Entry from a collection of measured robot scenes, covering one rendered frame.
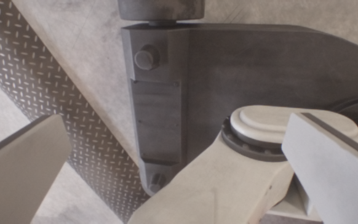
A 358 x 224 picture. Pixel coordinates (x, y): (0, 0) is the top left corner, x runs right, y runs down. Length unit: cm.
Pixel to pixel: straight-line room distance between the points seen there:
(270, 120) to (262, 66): 14
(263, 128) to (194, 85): 20
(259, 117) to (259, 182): 11
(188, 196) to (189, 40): 31
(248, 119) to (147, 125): 27
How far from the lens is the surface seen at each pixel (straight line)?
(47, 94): 89
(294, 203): 50
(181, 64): 45
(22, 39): 89
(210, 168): 32
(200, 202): 26
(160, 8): 43
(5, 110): 117
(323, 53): 50
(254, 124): 35
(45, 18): 83
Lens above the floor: 61
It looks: 60 degrees down
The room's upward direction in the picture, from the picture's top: 158 degrees counter-clockwise
